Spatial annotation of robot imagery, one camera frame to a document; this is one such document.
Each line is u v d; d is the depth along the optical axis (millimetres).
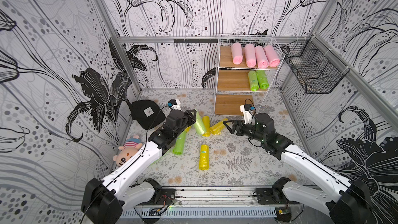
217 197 747
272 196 659
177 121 575
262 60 701
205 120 1001
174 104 673
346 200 377
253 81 839
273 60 717
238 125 649
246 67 729
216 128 929
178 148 868
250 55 720
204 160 810
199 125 734
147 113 983
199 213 690
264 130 565
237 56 725
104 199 374
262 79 843
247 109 664
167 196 717
